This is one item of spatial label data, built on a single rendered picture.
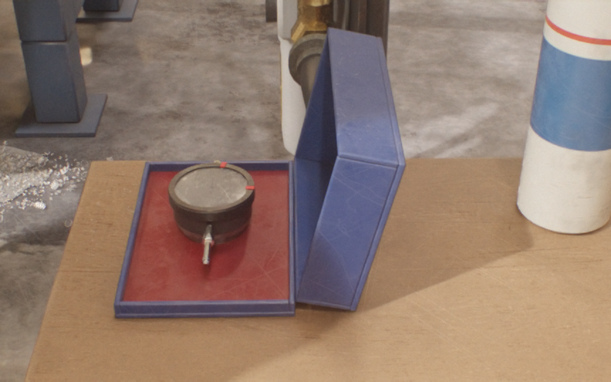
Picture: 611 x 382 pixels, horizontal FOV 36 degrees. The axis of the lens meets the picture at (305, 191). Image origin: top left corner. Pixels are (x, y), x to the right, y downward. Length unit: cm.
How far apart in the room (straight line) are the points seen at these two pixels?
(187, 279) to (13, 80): 135
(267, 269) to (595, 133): 23
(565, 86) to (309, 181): 19
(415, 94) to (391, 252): 118
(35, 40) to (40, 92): 10
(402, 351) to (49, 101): 123
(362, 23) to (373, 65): 33
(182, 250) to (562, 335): 25
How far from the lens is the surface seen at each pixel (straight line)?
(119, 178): 71
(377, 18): 94
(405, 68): 189
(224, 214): 61
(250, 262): 62
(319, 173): 69
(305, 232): 62
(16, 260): 143
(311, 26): 99
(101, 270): 63
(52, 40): 165
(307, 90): 88
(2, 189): 158
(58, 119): 172
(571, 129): 62
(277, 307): 58
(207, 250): 59
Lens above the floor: 86
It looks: 35 degrees down
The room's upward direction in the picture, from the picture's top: straight up
